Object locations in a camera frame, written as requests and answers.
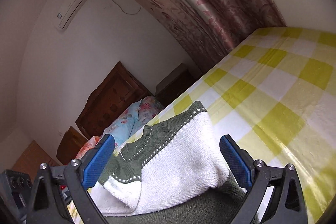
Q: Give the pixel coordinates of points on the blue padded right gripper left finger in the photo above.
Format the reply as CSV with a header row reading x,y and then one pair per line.
x,y
83,174

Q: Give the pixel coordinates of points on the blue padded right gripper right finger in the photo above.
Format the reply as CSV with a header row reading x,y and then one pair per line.
x,y
252,175

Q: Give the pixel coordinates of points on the green white knit sweater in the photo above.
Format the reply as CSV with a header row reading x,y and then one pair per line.
x,y
176,163

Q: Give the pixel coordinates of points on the light wooden wardrobe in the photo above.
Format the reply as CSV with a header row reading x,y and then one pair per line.
x,y
31,159

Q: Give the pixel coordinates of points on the small dark wooden headboard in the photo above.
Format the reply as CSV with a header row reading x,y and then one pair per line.
x,y
70,145

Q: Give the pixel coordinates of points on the pink orange floral quilt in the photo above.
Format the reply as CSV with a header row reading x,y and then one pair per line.
x,y
90,144

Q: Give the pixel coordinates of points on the light blue floral quilt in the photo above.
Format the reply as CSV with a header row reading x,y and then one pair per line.
x,y
121,128

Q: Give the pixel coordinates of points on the yellow white checkered bedsheet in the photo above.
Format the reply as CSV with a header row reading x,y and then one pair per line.
x,y
275,95

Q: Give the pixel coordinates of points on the large dark wooden headboard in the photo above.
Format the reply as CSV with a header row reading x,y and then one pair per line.
x,y
109,100

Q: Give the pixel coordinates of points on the pink floral pillow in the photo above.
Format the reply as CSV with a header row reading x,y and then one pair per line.
x,y
148,109

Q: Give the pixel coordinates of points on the dark wooden nightstand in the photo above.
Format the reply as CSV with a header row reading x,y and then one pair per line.
x,y
174,84

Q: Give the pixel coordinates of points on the white wall air conditioner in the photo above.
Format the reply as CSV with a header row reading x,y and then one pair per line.
x,y
66,13

